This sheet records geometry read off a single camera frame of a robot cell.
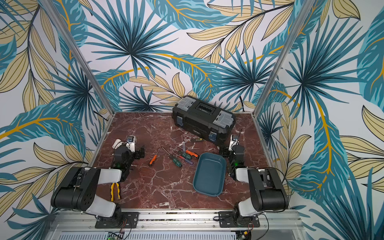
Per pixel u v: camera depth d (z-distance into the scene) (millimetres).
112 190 817
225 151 843
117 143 977
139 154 838
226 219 733
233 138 801
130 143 791
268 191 460
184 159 944
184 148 977
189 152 967
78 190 445
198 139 1014
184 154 950
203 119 935
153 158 941
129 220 731
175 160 924
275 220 763
